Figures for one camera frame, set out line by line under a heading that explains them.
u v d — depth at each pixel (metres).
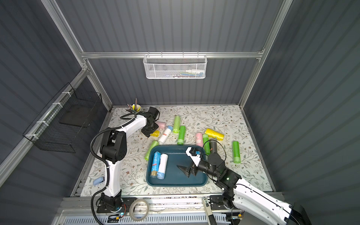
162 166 0.85
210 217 0.66
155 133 0.98
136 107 1.07
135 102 1.05
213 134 0.99
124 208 0.72
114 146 0.56
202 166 0.64
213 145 0.94
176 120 1.08
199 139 0.96
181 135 0.99
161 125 1.02
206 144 0.94
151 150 0.88
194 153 0.60
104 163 0.57
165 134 0.99
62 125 0.73
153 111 0.84
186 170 0.63
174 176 0.83
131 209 0.69
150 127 0.85
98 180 0.80
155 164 0.84
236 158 0.87
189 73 0.93
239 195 0.52
